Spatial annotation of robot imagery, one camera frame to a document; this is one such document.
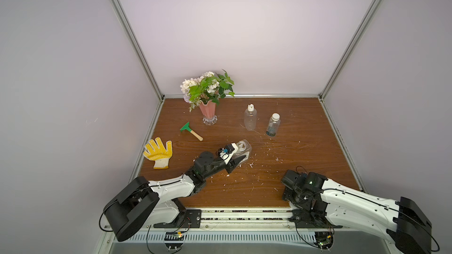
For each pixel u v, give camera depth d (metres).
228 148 0.65
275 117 0.90
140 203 0.43
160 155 0.92
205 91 0.85
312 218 0.66
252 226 0.73
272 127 0.98
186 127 1.01
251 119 1.01
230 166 0.69
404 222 0.40
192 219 0.73
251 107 0.92
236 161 0.70
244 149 0.72
